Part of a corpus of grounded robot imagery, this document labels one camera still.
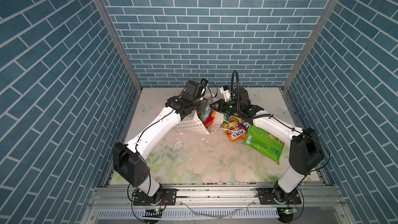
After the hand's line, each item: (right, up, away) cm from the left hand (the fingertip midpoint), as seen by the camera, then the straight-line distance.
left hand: (201, 98), depth 80 cm
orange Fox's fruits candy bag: (+20, -19, +14) cm, 31 cm away
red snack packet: (+4, -13, +7) cm, 15 cm away
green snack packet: (+38, -26, +6) cm, 47 cm away
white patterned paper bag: (-5, -13, -1) cm, 14 cm away
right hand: (+4, -3, +2) cm, 5 cm away
